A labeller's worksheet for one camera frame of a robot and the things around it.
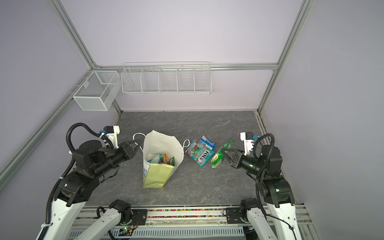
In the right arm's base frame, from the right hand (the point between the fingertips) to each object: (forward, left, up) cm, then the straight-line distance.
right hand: (222, 150), depth 62 cm
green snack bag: (+5, +24, -21) cm, 33 cm away
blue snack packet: (+22, +4, -29) cm, 36 cm away
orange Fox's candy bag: (+7, +29, -21) cm, 36 cm away
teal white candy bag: (+6, +33, -20) cm, 39 cm away
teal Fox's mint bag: (+15, +9, -29) cm, 34 cm away
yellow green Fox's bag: (-3, +2, -1) cm, 4 cm away
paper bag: (-5, +30, -15) cm, 34 cm away
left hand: (+2, +33, +3) cm, 33 cm away
